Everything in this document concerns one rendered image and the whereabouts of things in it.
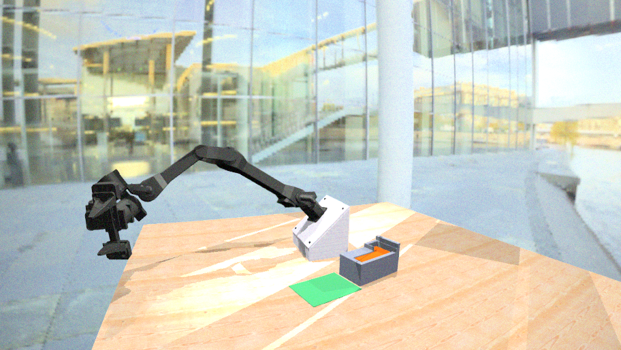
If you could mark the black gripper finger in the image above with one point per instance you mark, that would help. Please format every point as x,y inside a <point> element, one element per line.
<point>113,249</point>
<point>102,202</point>

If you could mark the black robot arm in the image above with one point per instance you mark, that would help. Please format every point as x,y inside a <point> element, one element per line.
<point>227,158</point>

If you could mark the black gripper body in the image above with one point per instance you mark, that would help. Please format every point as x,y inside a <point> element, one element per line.
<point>117,217</point>

